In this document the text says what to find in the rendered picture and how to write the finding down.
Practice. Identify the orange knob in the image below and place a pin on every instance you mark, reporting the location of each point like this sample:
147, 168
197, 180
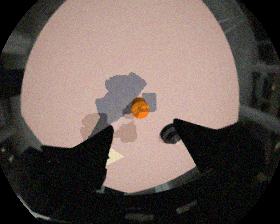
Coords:
139, 108

